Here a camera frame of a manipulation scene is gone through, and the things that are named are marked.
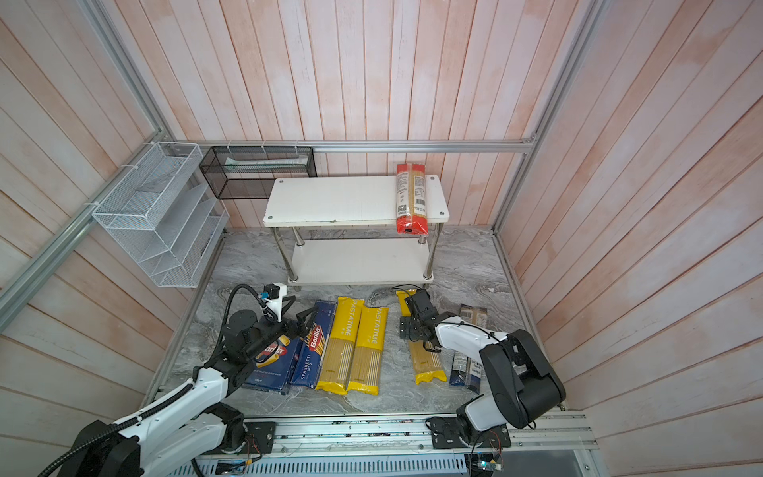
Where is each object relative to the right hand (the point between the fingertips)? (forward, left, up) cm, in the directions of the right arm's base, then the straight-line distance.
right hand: (415, 326), depth 94 cm
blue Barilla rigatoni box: (-18, +39, +8) cm, 44 cm away
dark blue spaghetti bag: (-15, -14, +3) cm, 20 cm away
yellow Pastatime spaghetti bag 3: (-13, -2, +2) cm, 13 cm away
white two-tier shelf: (+42, +27, 0) cm, 51 cm away
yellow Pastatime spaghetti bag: (-9, +23, +4) cm, 25 cm away
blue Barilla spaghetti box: (-9, +31, +4) cm, 33 cm away
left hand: (-3, +31, +16) cm, 35 cm away
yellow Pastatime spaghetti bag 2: (-16, +15, +3) cm, 22 cm away
